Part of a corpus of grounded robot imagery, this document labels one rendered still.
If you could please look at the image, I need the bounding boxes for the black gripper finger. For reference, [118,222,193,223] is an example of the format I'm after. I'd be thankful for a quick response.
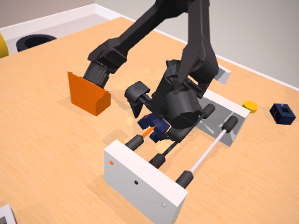
[127,99,143,119]
[159,131,174,142]

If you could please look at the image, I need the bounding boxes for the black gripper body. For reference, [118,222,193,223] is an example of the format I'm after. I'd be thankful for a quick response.
[124,81,193,143]

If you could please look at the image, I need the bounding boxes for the yellow cylinder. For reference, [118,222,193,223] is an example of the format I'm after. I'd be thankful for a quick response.
[242,101,258,113]

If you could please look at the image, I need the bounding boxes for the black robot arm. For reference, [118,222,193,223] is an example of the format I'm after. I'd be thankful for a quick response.
[80,0,219,129]

